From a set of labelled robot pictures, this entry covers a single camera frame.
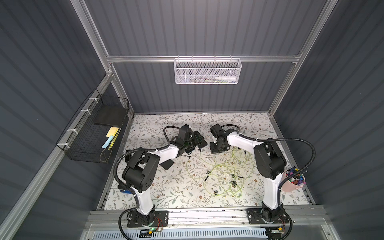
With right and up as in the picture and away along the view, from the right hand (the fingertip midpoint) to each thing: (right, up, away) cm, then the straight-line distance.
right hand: (214, 150), depth 96 cm
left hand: (-7, +7, -5) cm, 11 cm away
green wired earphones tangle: (+3, -12, -7) cm, 14 cm away
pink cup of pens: (+36, -12, -24) cm, 45 cm away
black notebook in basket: (-61, +22, -12) cm, 66 cm away
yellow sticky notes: (-55, +13, -21) cm, 60 cm away
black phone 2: (-30, -8, -5) cm, 32 cm away
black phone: (-10, +7, -12) cm, 17 cm away
